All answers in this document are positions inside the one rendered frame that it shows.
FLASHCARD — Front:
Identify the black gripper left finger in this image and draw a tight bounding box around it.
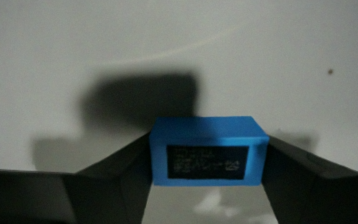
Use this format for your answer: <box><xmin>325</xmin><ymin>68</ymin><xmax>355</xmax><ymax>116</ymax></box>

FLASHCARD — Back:
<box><xmin>0</xmin><ymin>131</ymin><xmax>153</xmax><ymax>224</ymax></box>

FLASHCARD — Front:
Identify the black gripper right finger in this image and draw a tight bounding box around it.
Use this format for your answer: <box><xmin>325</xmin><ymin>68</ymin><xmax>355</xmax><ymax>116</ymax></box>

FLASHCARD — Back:
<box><xmin>261</xmin><ymin>134</ymin><xmax>358</xmax><ymax>224</ymax></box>

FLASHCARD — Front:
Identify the blue rectangular block with black label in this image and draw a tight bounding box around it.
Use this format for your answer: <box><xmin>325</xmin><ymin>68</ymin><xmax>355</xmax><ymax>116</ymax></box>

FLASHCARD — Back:
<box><xmin>149</xmin><ymin>116</ymin><xmax>269</xmax><ymax>186</ymax></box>

